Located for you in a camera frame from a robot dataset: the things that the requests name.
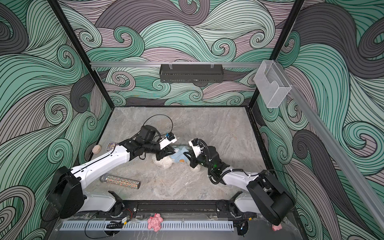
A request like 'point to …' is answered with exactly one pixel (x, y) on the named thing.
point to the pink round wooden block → (96, 149)
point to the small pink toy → (276, 227)
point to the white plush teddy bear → (167, 163)
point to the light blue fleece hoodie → (179, 156)
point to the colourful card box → (110, 146)
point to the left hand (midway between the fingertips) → (174, 149)
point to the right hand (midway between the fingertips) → (185, 152)
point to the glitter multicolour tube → (114, 180)
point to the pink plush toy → (155, 222)
